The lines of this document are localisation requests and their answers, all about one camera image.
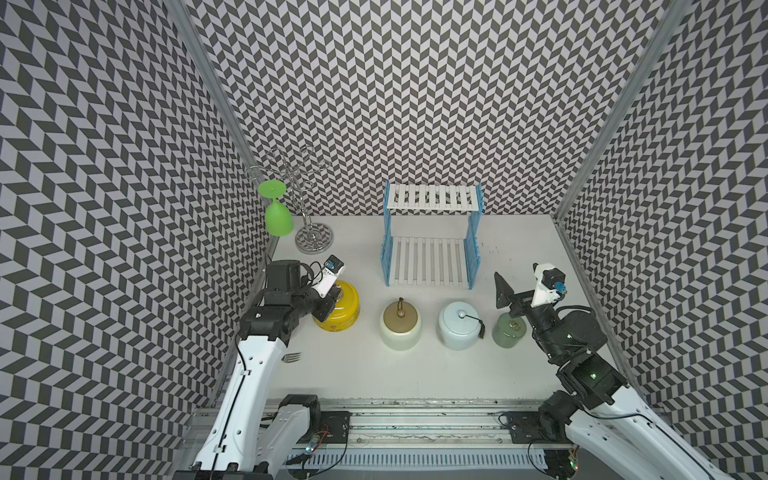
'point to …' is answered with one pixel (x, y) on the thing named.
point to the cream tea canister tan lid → (401, 326)
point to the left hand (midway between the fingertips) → (331, 289)
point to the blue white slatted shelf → (432, 261)
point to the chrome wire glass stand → (312, 238)
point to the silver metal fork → (292, 357)
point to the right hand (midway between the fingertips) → (514, 274)
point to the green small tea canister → (507, 330)
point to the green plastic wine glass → (278, 217)
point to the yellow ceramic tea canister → (344, 311)
